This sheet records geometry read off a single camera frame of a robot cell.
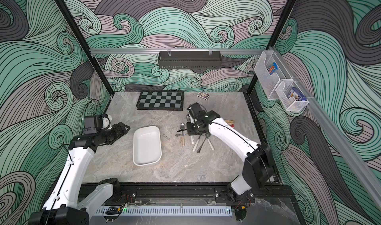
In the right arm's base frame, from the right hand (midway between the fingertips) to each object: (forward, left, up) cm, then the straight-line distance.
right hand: (192, 130), depth 82 cm
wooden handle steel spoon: (+10, +6, -12) cm, 17 cm away
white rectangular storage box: (-3, +28, -14) cm, 32 cm away
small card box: (+40, -10, -13) cm, 43 cm away
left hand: (-2, +36, +6) cm, 36 cm away
